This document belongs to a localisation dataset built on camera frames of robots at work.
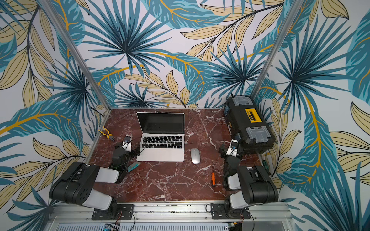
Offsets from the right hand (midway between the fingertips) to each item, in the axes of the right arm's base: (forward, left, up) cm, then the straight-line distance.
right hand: (224, 142), depth 86 cm
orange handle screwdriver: (-19, +8, -10) cm, 23 cm away
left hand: (+4, +58, -4) cm, 58 cm away
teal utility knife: (-9, +55, -11) cm, 57 cm away
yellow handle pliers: (+14, +76, -9) cm, 78 cm away
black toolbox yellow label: (+10, -14, +6) cm, 18 cm away
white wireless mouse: (-3, +17, -11) cm, 20 cm away
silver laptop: (+11, +39, -10) cm, 42 cm away
